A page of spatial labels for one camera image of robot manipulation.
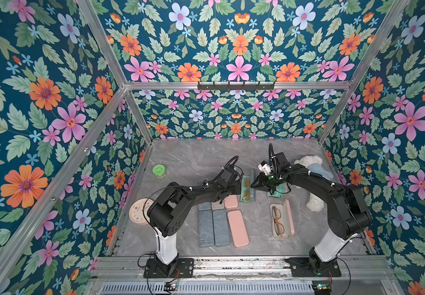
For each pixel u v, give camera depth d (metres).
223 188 0.75
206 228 0.82
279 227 0.84
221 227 0.82
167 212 0.49
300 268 0.73
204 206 0.88
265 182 0.80
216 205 0.88
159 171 0.99
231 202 0.89
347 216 0.47
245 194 0.95
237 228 0.81
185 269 0.74
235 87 0.92
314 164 0.96
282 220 0.86
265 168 0.86
